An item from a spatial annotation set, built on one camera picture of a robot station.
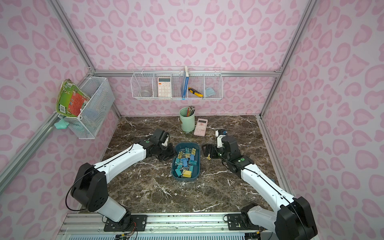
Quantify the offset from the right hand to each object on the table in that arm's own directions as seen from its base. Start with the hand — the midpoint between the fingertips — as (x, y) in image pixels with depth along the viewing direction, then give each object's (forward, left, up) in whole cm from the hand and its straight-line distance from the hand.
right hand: (208, 146), depth 81 cm
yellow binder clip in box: (-9, +12, -16) cm, 22 cm away
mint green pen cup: (+25, +13, -5) cm, 29 cm away
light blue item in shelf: (+39, -2, +7) cm, 40 cm away
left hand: (0, +17, -6) cm, 18 cm away
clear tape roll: (+34, +39, +9) cm, 53 cm away
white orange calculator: (+34, +27, +14) cm, 46 cm away
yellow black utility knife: (+36, +8, +8) cm, 37 cm away
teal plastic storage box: (-9, +7, -16) cm, 20 cm away
